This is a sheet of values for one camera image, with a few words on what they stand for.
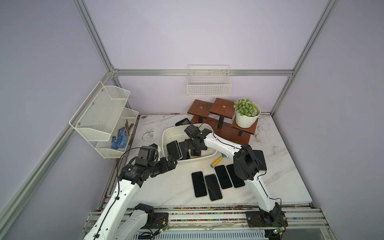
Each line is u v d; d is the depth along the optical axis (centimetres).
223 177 85
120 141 88
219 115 92
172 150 97
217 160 94
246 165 57
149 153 57
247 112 82
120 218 41
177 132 106
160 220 73
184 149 88
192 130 77
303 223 74
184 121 115
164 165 65
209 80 95
